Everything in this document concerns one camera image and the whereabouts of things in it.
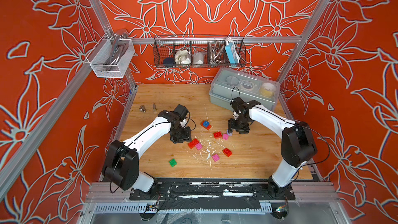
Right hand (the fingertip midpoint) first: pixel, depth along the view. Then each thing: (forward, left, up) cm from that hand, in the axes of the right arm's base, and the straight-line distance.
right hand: (229, 131), depth 87 cm
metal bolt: (+20, +50, -6) cm, 54 cm away
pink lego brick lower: (-13, +8, -6) cm, 17 cm away
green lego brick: (-16, +31, -6) cm, 36 cm away
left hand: (-6, +23, +2) cm, 24 cm away
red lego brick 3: (-10, +2, -5) cm, 11 cm away
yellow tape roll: (+24, -25, +10) cm, 36 cm away
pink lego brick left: (-7, +18, -6) cm, 20 cm away
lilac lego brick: (0, 0, -3) cm, 3 cm away
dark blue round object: (+39, +38, +20) cm, 58 cm away
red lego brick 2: (0, +6, -5) cm, 8 cm away
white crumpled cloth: (+37, +28, +25) cm, 53 cm away
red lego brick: (+5, +12, -5) cm, 14 cm away
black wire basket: (+43, +18, +25) cm, 53 cm away
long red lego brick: (-6, +22, -5) cm, 23 cm away
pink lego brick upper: (-1, +2, -5) cm, 5 cm away
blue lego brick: (+7, +14, -4) cm, 16 cm away
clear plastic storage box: (+25, +1, +13) cm, 29 cm away
